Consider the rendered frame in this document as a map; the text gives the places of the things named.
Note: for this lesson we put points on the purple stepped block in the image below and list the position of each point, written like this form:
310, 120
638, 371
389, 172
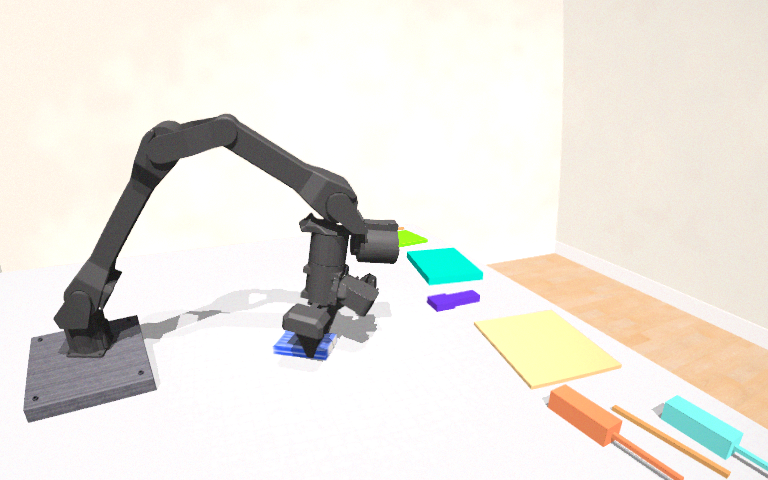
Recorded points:
443, 302

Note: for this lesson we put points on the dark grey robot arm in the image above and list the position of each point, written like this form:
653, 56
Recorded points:
160, 149

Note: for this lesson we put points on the pale yellow flat mat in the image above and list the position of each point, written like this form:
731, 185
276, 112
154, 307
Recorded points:
544, 349

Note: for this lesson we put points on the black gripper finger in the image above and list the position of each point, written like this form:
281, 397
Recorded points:
309, 345
333, 310

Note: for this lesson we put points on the cyan flat rectangular slab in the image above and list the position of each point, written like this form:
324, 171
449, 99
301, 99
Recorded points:
442, 266

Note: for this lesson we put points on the yellow-green flat rectangular slab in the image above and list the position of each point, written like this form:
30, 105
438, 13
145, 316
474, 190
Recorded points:
407, 238

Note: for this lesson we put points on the orange thin bar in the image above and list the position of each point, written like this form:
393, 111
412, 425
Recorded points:
674, 443

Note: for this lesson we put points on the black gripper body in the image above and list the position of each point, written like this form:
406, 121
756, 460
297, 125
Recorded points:
313, 321

